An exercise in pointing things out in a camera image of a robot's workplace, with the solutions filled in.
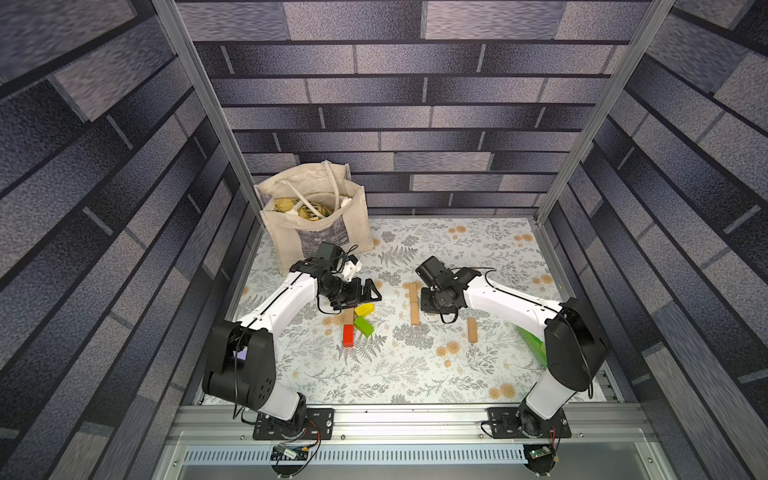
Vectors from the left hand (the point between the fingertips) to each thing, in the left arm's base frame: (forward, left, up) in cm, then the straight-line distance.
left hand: (370, 298), depth 83 cm
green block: (-3, +2, -12) cm, 13 cm away
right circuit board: (-34, -44, -16) cm, 58 cm away
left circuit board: (-35, +20, -13) cm, 43 cm away
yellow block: (+2, +2, -10) cm, 10 cm away
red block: (-7, +7, -11) cm, 14 cm away
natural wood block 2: (+1, -14, -11) cm, 18 cm away
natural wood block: (0, +7, -11) cm, 13 cm away
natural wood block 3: (-4, -31, -12) cm, 34 cm away
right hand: (+2, -17, -6) cm, 18 cm away
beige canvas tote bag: (+25, +19, +13) cm, 34 cm away
